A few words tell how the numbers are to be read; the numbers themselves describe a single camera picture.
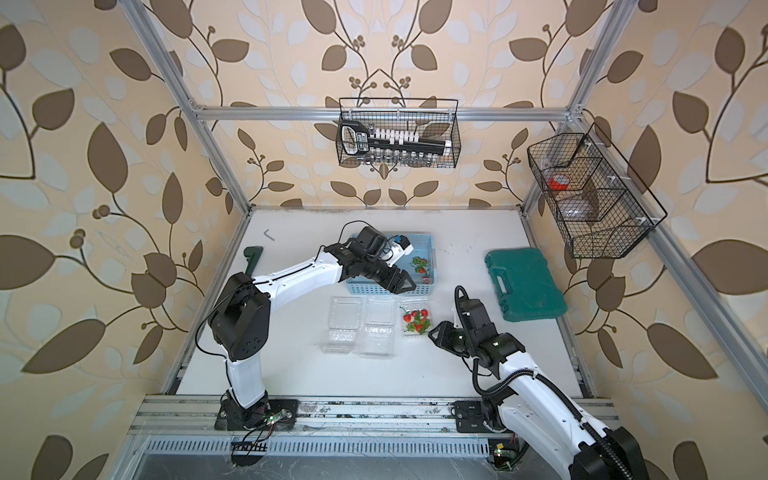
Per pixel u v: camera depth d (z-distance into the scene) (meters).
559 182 0.81
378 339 0.89
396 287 0.75
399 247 0.79
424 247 1.07
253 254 1.05
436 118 0.91
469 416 0.74
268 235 1.14
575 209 0.73
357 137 0.84
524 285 0.94
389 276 0.76
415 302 0.89
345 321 0.92
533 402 0.50
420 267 1.02
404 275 0.77
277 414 0.74
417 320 0.91
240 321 0.49
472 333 0.63
